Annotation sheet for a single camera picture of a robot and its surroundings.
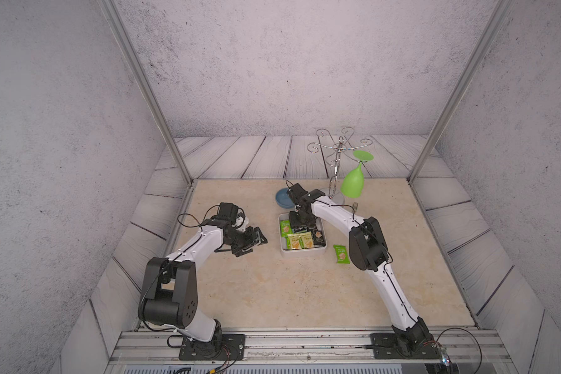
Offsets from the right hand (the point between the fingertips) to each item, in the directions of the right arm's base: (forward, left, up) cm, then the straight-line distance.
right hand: (296, 224), depth 101 cm
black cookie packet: (-8, -9, +1) cm, 12 cm away
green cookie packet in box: (-3, +5, +1) cm, 6 cm away
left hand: (-13, +13, +7) cm, 20 cm away
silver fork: (+13, -28, -3) cm, 31 cm away
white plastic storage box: (-12, -7, -1) cm, 14 cm away
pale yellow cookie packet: (-8, -4, 0) cm, 9 cm away
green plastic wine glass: (+5, -21, +21) cm, 30 cm away
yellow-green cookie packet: (-9, +1, 0) cm, 9 cm away
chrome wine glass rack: (+15, -16, +29) cm, 36 cm away
